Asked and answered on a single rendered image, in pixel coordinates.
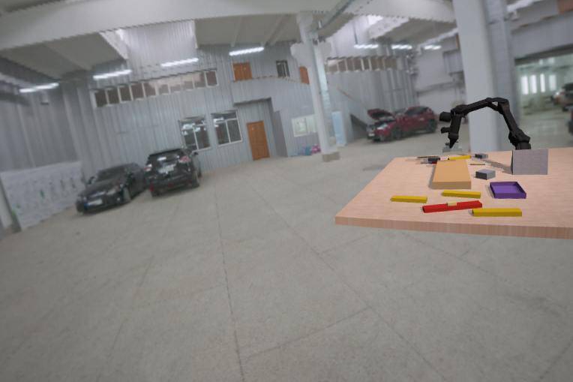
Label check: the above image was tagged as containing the purple rectangular tray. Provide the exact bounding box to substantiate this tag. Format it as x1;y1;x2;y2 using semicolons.
490;182;527;199

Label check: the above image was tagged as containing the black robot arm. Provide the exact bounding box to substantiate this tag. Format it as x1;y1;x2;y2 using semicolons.
439;97;531;150

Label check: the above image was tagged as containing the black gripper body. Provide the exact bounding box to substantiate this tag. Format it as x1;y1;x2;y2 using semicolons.
448;123;460;139

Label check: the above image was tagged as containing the red flat bar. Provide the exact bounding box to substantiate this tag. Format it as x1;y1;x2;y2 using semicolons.
422;200;482;213

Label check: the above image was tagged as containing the tan rectangular panel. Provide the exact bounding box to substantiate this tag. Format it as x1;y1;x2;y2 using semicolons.
433;159;472;190

